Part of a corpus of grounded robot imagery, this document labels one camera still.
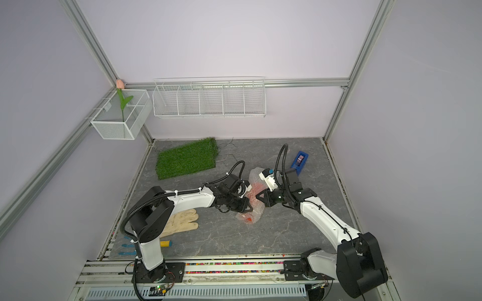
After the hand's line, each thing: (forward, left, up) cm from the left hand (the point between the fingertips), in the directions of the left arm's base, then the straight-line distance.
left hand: (251, 211), depth 86 cm
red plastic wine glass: (+8, -2, +6) cm, 10 cm away
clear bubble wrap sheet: (+15, -2, +5) cm, 16 cm away
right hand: (+4, -3, +8) cm, 10 cm away
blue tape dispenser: (+26, -29, +1) cm, 39 cm away
